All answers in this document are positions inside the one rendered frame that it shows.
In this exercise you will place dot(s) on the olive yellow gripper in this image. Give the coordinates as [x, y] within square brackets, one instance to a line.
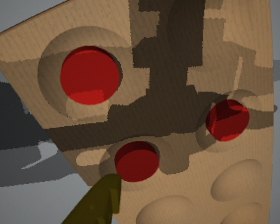
[99, 203]

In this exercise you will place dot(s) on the red disc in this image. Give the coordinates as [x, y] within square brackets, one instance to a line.
[136, 161]
[227, 120]
[89, 75]

